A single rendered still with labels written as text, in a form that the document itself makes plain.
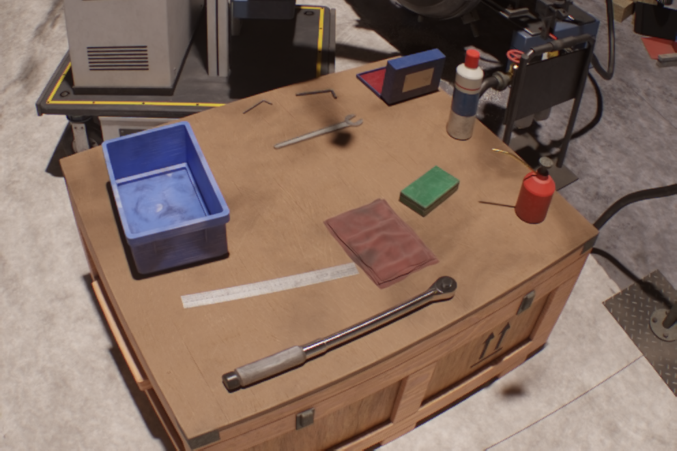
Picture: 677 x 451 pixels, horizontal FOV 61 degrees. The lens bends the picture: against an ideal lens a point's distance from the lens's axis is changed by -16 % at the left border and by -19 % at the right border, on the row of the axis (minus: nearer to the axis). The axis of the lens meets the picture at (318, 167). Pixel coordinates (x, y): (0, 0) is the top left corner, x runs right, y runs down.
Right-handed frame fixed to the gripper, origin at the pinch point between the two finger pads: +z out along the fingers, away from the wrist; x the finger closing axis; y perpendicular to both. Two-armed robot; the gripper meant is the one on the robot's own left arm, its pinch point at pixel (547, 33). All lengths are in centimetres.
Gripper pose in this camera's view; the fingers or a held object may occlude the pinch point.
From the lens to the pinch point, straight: 225.6
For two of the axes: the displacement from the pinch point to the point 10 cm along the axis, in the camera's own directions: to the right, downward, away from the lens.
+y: 5.1, 5.7, -6.5
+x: 8.6, -3.0, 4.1
